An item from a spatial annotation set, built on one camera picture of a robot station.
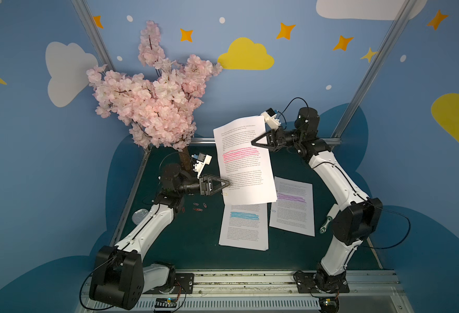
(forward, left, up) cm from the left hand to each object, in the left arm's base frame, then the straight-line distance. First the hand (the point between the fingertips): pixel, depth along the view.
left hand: (229, 181), depth 69 cm
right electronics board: (-33, -40, -33) cm, 61 cm away
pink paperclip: (+6, +15, -30) cm, 34 cm away
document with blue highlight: (-4, -8, -31) cm, 32 cm away
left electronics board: (-34, +23, -33) cm, 53 cm away
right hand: (+8, -9, +11) cm, 16 cm away
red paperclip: (+4, +16, -31) cm, 35 cm away
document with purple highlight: (+5, -33, -32) cm, 46 cm away
